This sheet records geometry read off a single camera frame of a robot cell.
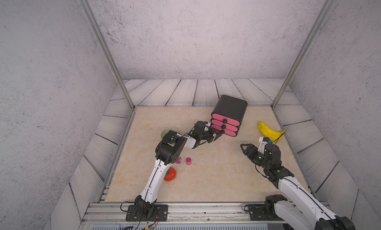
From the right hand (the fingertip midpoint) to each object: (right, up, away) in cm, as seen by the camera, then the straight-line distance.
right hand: (243, 146), depth 83 cm
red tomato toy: (-40, -14, -3) cm, 43 cm away
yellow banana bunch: (+22, +6, +15) cm, 27 cm away
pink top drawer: (-12, +16, +11) cm, 23 cm away
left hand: (-7, +5, +15) cm, 17 cm away
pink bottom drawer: (-5, +7, +16) cm, 18 cm away
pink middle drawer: (-8, +12, +12) cm, 19 cm away
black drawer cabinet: (-6, +18, +11) cm, 22 cm away
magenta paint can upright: (-31, -10, +6) cm, 33 cm away
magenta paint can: (-37, -10, +6) cm, 38 cm away
